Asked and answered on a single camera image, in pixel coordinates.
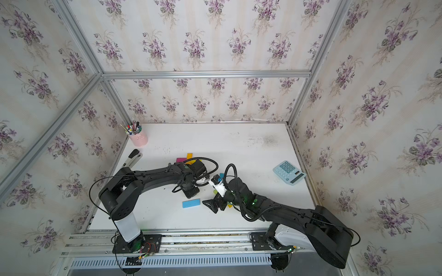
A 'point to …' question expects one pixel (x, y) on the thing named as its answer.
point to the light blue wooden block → (191, 203)
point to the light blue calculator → (289, 172)
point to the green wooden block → (215, 191)
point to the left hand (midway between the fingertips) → (193, 193)
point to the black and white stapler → (133, 158)
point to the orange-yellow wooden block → (189, 156)
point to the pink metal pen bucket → (140, 139)
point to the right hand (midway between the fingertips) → (212, 194)
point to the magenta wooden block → (181, 160)
